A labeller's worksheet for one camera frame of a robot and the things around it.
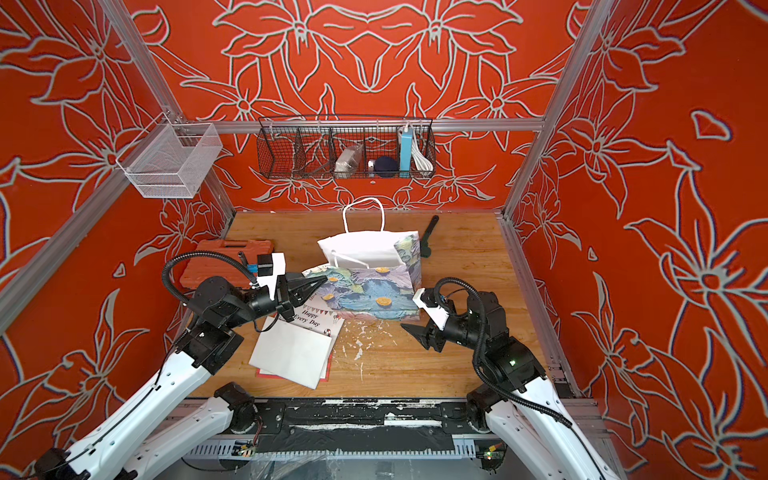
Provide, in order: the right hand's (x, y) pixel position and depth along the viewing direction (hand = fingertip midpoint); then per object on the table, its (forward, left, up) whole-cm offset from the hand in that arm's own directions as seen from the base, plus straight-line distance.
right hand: (407, 313), depth 68 cm
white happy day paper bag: (-2, +30, -20) cm, 36 cm away
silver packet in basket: (+47, +17, +9) cm, 51 cm away
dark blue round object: (+50, +6, +5) cm, 51 cm away
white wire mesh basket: (+45, +73, +10) cm, 87 cm away
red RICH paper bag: (-8, +38, -21) cm, 44 cm away
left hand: (+1, +18, +13) cm, 22 cm away
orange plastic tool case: (+25, +69, -18) cm, 75 cm away
